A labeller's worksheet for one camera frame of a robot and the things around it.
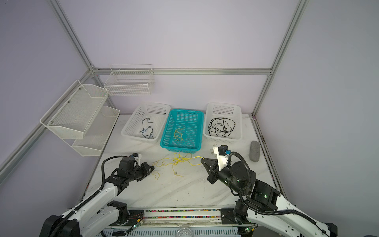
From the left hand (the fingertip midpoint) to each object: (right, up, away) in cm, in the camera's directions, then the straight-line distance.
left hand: (152, 168), depth 85 cm
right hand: (+27, +11, -24) cm, 38 cm away
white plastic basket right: (+40, +38, +34) cm, 65 cm away
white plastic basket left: (-5, +36, +34) cm, 49 cm away
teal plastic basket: (+17, +21, +26) cm, 37 cm away
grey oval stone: (+65, +8, +12) cm, 66 cm away
